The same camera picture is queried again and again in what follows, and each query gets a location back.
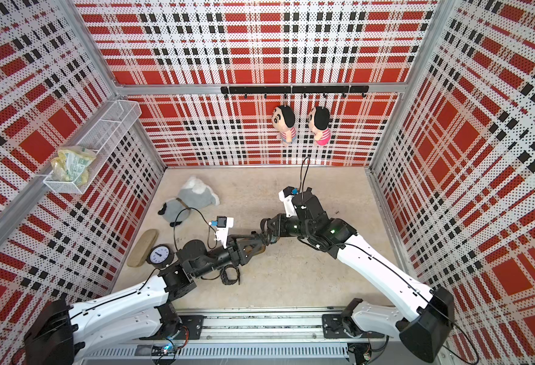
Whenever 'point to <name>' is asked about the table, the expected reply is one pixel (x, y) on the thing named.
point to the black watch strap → (266, 234)
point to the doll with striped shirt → (283, 119)
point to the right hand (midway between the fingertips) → (272, 224)
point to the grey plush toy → (193, 195)
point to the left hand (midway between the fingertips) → (261, 240)
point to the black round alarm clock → (160, 255)
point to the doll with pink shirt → (318, 122)
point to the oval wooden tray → (143, 243)
